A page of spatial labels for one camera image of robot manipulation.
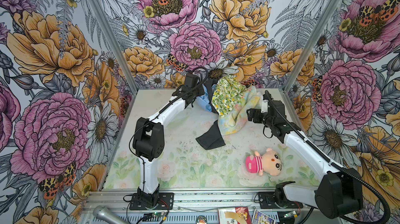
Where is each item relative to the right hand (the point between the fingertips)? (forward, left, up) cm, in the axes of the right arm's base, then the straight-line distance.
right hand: (254, 115), depth 85 cm
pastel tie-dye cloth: (+5, +9, -11) cm, 15 cm away
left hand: (+17, +29, +3) cm, 34 cm away
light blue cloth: (+11, +26, +1) cm, 29 cm away
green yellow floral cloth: (+25, +10, -5) cm, 27 cm away
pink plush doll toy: (-22, -5, -10) cm, 25 cm away
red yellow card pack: (-42, +14, -13) cm, 47 cm away
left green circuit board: (-41, +49, -17) cm, 66 cm away
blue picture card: (-43, +4, -16) cm, 46 cm away
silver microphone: (-41, +69, -13) cm, 82 cm away
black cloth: (-2, +22, -20) cm, 29 cm away
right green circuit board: (-42, -12, -18) cm, 47 cm away
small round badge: (-43, +29, -17) cm, 55 cm away
